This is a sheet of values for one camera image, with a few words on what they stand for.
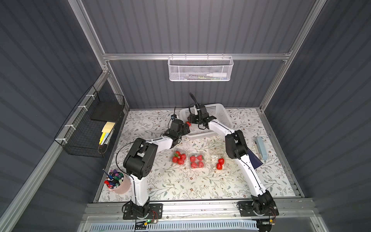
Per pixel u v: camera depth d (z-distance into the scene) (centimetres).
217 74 88
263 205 64
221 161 89
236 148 68
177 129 77
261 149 91
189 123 108
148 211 72
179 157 91
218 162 91
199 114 90
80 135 69
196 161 91
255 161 91
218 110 111
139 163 52
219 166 87
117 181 72
